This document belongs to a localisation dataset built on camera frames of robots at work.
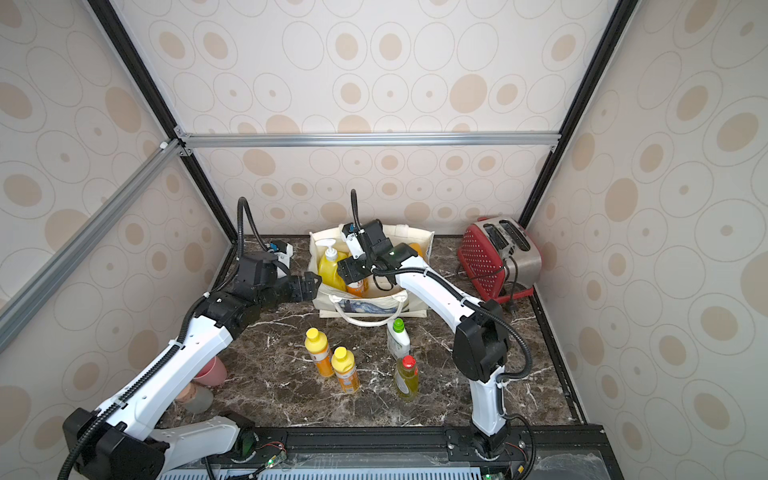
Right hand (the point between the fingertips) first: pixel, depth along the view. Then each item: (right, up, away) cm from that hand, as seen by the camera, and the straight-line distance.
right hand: (361, 261), depth 86 cm
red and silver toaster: (+41, +1, +3) cm, 41 cm away
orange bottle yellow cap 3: (-2, -24, -19) cm, 31 cm away
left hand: (-10, -4, -10) cm, 15 cm away
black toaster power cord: (+45, -5, +2) cm, 46 cm away
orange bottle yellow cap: (-2, -8, +3) cm, 9 cm away
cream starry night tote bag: (+17, +6, -3) cm, 18 cm away
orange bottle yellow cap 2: (-9, -20, -16) cm, 27 cm away
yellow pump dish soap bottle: (-9, -1, -2) cm, 9 cm away
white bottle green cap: (+11, -20, -9) cm, 24 cm away
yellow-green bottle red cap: (+13, -26, -17) cm, 33 cm away
